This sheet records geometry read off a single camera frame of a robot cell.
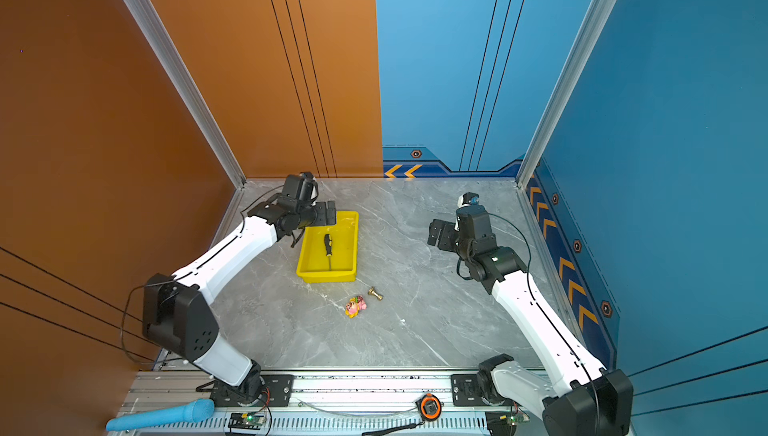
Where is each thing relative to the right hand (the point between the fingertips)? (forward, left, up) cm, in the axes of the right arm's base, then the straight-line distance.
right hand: (442, 228), depth 79 cm
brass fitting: (-8, +20, -20) cm, 30 cm away
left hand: (+10, +34, -3) cm, 36 cm away
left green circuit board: (-40, +47, -23) cm, 66 cm away
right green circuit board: (-39, -15, -23) cm, 48 cm away
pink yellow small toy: (-13, +25, -19) cm, 34 cm away
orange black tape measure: (-37, +5, -20) cm, 42 cm away
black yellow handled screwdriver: (+7, +35, -20) cm, 41 cm away
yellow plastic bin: (+1, +39, -20) cm, 44 cm away
